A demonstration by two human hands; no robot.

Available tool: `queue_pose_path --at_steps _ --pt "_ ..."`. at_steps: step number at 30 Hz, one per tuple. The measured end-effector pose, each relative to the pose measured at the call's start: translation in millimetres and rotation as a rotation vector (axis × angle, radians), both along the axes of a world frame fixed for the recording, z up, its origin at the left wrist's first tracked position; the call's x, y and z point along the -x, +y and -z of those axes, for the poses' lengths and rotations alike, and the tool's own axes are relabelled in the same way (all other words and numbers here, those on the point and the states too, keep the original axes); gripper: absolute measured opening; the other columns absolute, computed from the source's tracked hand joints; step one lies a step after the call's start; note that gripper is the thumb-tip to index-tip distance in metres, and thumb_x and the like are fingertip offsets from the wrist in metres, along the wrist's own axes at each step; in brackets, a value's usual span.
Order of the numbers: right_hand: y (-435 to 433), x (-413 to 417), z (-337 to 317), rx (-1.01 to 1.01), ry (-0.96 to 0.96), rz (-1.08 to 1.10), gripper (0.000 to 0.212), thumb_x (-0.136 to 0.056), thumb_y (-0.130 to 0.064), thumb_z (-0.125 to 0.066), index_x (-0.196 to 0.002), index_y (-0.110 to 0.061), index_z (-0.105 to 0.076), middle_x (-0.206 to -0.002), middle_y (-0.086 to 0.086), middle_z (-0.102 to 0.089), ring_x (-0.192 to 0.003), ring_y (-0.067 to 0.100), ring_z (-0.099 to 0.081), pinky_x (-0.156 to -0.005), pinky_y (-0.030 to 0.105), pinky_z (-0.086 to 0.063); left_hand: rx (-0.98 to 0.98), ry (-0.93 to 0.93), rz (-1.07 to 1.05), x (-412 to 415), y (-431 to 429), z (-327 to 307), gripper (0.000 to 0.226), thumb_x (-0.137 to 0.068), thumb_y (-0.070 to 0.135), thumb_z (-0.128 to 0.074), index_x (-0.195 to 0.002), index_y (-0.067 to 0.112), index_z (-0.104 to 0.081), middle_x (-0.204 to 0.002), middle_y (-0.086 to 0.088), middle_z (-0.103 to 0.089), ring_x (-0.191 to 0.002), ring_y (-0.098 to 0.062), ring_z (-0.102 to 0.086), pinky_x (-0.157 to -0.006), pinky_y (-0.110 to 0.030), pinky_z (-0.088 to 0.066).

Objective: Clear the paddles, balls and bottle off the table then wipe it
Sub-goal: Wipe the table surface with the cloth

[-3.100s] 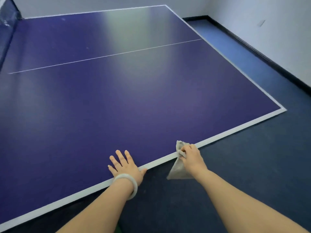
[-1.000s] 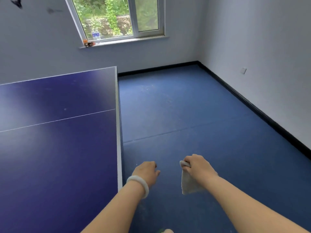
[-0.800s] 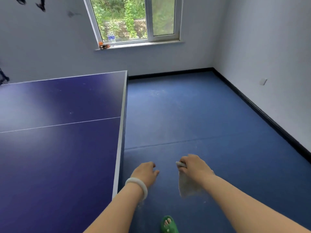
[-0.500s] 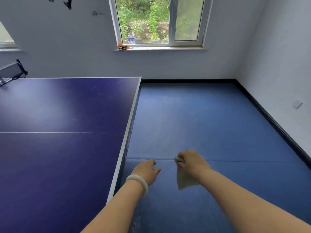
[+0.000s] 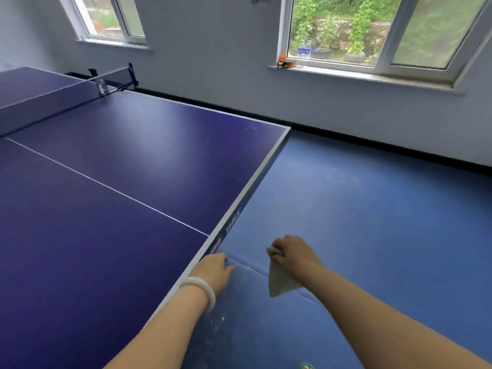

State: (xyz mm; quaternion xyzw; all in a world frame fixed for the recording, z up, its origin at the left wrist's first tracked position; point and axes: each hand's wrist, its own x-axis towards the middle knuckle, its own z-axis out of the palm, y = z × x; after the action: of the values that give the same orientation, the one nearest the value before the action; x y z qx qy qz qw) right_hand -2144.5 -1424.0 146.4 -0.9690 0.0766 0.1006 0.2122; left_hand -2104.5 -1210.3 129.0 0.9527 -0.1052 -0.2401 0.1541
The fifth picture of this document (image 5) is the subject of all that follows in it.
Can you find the person's left hand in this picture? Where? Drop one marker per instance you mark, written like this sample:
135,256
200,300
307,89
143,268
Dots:
211,272

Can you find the person's right hand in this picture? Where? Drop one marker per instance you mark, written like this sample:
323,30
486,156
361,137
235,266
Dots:
300,257

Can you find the grey cleaning cloth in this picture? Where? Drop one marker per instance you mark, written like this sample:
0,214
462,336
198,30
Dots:
280,282

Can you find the black table tennis paddle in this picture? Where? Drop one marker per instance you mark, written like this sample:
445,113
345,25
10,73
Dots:
287,65

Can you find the person's right forearm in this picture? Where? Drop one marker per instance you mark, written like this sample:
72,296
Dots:
384,326

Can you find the person's left forearm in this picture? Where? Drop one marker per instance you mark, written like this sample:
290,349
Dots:
161,334

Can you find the white jade bangle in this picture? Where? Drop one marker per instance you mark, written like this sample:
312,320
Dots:
196,281

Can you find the green right slipper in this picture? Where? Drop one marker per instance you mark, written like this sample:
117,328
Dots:
306,366

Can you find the blue table tennis table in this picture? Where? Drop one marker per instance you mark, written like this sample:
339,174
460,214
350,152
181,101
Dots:
96,188

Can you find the white window sill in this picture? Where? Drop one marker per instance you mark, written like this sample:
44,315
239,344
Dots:
365,76
111,42

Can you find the row of black tire planters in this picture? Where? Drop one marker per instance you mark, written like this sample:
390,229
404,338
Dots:
322,54

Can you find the blue table net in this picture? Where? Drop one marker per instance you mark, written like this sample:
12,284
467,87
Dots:
46,99

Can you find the white framed window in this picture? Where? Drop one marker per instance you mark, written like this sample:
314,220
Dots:
127,19
388,34

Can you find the green climbing plants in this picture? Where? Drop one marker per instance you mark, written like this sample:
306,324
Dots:
361,23

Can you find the black net post clamp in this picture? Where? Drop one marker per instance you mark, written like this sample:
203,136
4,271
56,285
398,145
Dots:
132,76

